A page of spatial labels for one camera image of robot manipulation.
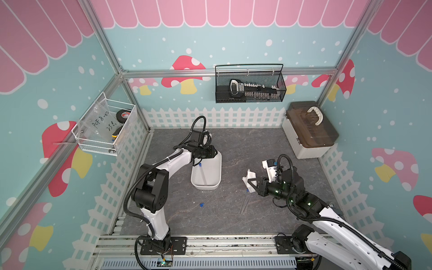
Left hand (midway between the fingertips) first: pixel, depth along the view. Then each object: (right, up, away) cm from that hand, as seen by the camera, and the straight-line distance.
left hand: (215, 154), depth 93 cm
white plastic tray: (-5, -11, +3) cm, 13 cm away
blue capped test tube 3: (+15, -25, -8) cm, 30 cm away
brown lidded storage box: (+58, +13, +9) cm, 60 cm away
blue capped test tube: (-9, -7, +8) cm, 14 cm away
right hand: (+15, -10, -22) cm, 28 cm away
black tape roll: (-44, +20, -13) cm, 50 cm away
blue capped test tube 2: (-7, -26, -6) cm, 28 cm away
